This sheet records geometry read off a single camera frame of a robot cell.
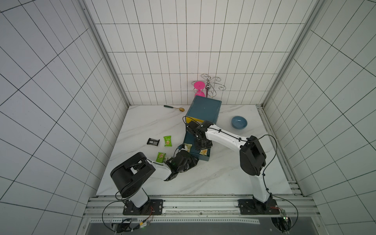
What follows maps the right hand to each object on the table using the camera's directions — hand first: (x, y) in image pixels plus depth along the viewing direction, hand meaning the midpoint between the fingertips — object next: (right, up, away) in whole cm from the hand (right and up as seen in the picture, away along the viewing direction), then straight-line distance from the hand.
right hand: (197, 149), depth 89 cm
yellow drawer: (-5, +18, -4) cm, 19 cm away
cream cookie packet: (-6, +1, -1) cm, 6 cm away
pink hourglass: (+2, +40, +4) cm, 41 cm away
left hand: (0, -8, 0) cm, 8 cm away
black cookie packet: (-30, +3, +8) cm, 31 cm away
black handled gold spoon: (-12, +26, +29) cm, 41 cm away
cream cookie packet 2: (+4, -2, +2) cm, 6 cm away
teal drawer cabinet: (+3, +25, +1) cm, 25 cm away
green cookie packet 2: (-23, -5, +1) cm, 24 cm away
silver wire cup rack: (+8, +41, +5) cm, 42 cm away
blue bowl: (+32, +16, +18) cm, 40 cm away
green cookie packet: (-19, +3, +8) cm, 22 cm away
